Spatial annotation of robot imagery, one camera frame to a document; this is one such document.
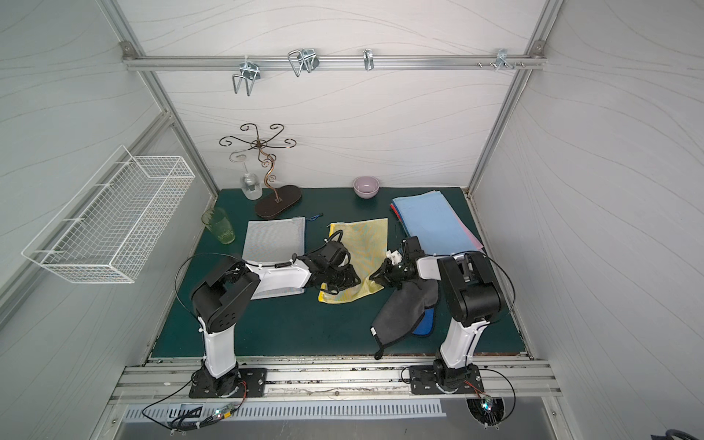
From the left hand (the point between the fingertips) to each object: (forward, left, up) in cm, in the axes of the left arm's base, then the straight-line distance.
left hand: (362, 285), depth 91 cm
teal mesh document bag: (+31, -27, 0) cm, 41 cm away
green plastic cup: (+18, +51, +10) cm, 55 cm away
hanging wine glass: (+27, +39, +21) cm, 52 cm away
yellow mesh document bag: (+17, -2, 0) cm, 17 cm away
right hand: (+4, -3, -1) cm, 5 cm away
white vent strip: (-36, +50, -2) cm, 62 cm away
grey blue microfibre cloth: (-8, -15, 0) cm, 17 cm away
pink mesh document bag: (+20, -44, -3) cm, 48 cm away
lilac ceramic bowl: (+46, -1, +2) cm, 46 cm away
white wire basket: (-1, +65, +30) cm, 71 cm away
